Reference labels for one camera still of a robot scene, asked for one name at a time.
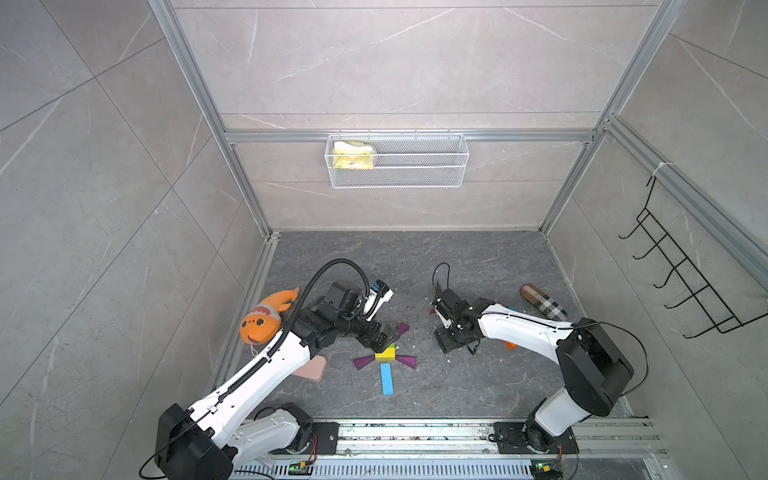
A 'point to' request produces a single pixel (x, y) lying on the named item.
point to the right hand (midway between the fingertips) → (451, 339)
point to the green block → (393, 345)
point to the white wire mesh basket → (407, 160)
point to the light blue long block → (386, 378)
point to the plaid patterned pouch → (542, 302)
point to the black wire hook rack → (694, 280)
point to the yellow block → (388, 354)
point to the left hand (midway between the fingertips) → (387, 320)
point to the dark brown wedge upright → (438, 290)
